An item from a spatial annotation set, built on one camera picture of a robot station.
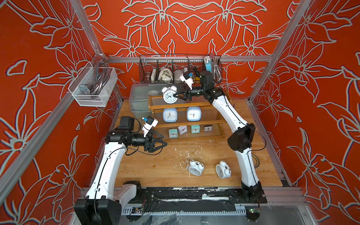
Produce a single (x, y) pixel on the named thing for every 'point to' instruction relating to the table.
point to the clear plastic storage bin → (138, 96)
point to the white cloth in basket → (165, 75)
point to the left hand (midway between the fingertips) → (163, 140)
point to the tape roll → (258, 162)
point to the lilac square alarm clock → (182, 129)
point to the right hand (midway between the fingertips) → (173, 92)
